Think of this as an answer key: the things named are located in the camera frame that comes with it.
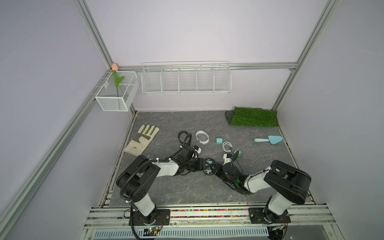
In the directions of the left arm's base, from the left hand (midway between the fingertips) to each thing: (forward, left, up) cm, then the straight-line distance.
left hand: (207, 167), depth 87 cm
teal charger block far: (+20, -11, -2) cm, 23 cm away
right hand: (+2, -1, 0) cm, 2 cm away
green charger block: (+8, -22, -1) cm, 23 cm away
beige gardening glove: (+25, +44, -4) cm, 51 cm away
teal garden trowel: (+18, -48, -3) cm, 52 cm away
